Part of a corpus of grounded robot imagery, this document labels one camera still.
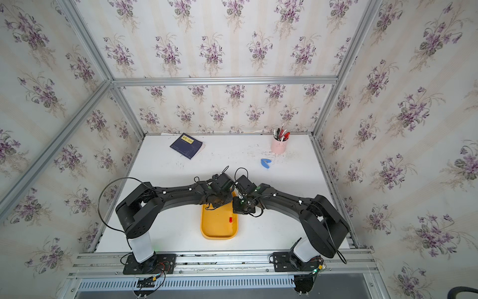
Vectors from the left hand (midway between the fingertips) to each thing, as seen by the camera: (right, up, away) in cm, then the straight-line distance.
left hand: (234, 200), depth 90 cm
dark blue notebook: (-30, +28, +23) cm, 47 cm away
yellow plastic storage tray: (-7, -9, -6) cm, 13 cm away
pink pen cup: (+26, +26, +17) cm, 41 cm away
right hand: (+1, -3, -6) cm, 7 cm away
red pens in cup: (+27, +34, +17) cm, 47 cm away
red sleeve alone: (-2, -7, -6) cm, 9 cm away
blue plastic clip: (+17, +19, +15) cm, 29 cm away
